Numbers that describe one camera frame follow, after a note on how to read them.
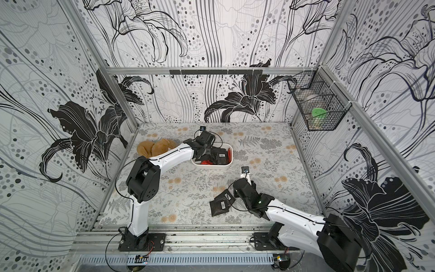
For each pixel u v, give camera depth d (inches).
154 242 28.8
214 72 35.8
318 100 30.6
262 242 27.1
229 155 37.9
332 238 15.8
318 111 31.2
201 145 28.4
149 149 37.6
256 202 23.9
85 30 29.6
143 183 20.3
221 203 32.4
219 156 37.6
